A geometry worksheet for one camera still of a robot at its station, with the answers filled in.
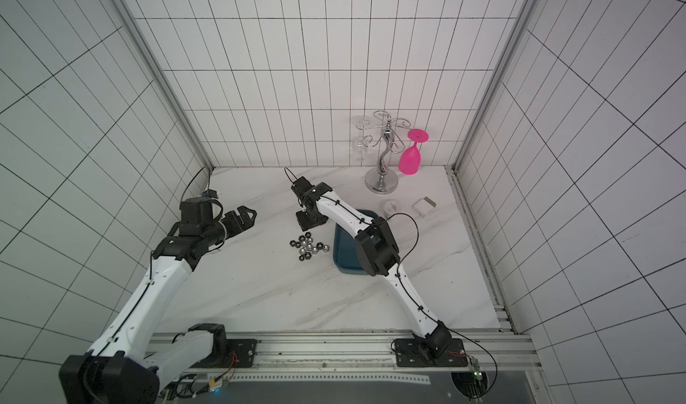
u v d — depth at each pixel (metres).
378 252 0.62
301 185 0.81
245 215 0.71
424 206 1.05
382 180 1.14
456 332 0.66
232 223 0.70
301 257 0.92
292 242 0.95
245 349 0.73
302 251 0.93
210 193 0.70
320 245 0.95
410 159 0.98
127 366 0.39
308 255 0.92
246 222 0.71
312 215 0.85
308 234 0.97
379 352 0.74
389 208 1.00
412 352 0.68
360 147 1.09
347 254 0.90
